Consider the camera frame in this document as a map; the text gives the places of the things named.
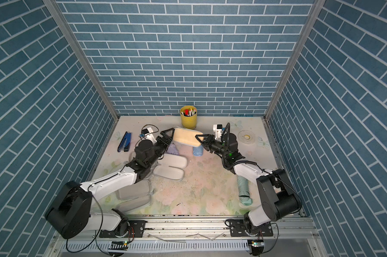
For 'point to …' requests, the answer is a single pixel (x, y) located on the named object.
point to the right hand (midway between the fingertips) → (197, 138)
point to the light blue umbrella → (198, 151)
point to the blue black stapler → (125, 142)
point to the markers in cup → (188, 112)
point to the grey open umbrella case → (132, 155)
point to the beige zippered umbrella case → (186, 136)
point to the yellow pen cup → (188, 116)
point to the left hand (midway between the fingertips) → (179, 134)
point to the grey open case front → (135, 197)
